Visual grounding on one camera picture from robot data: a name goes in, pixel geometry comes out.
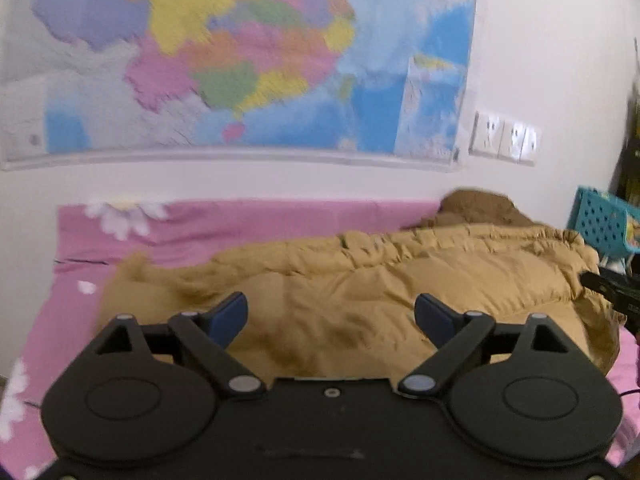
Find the teal plastic basket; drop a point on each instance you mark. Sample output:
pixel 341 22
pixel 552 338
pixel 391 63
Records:
pixel 597 217

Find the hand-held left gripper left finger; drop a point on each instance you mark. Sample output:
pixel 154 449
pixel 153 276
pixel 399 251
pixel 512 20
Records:
pixel 227 317

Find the white wall socket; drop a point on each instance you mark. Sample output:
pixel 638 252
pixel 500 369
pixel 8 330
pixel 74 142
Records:
pixel 513 140
pixel 487 132
pixel 532 145

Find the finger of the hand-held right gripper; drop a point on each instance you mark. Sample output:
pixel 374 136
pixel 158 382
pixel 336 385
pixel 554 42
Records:
pixel 612 290

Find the colourful wall map poster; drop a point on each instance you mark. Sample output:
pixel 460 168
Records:
pixel 240 50

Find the pink floral bedsheet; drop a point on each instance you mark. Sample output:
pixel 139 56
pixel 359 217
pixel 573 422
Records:
pixel 240 222

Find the tan down jacket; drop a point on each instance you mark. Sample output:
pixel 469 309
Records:
pixel 380 280

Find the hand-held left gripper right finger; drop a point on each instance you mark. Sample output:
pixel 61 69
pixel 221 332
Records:
pixel 436 319

